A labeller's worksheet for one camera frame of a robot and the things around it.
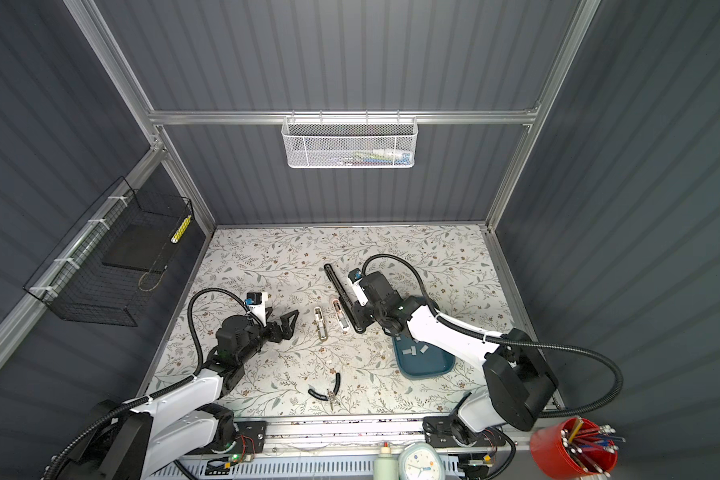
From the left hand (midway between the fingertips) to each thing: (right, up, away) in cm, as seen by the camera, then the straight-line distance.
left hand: (284, 310), depth 86 cm
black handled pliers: (+14, -22, -6) cm, 27 cm away
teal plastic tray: (+39, -15, 0) cm, 42 cm away
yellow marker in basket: (-28, +20, -6) cm, 35 cm away
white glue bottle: (+28, -29, -23) cm, 47 cm away
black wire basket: (-39, +13, -14) cm, 44 cm away
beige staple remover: (+9, -5, +5) cm, 12 cm away
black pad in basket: (-33, +18, -11) cm, 39 cm away
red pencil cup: (+65, -22, -28) cm, 74 cm away
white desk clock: (+37, -32, -18) cm, 51 cm away
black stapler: (+18, +1, +10) cm, 21 cm away
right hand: (+22, +1, -1) cm, 22 cm away
